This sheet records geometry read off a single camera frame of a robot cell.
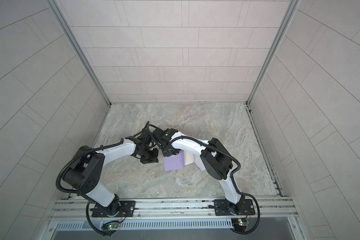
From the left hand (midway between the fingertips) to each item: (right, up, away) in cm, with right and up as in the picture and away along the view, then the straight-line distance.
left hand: (163, 158), depth 88 cm
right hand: (+4, +3, 0) cm, 5 cm away
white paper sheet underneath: (+21, -1, -1) cm, 21 cm away
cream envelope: (+15, 0, +1) cm, 15 cm away
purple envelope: (+7, -1, -1) cm, 7 cm away
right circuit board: (+39, -24, -19) cm, 50 cm away
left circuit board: (-18, -22, -23) cm, 37 cm away
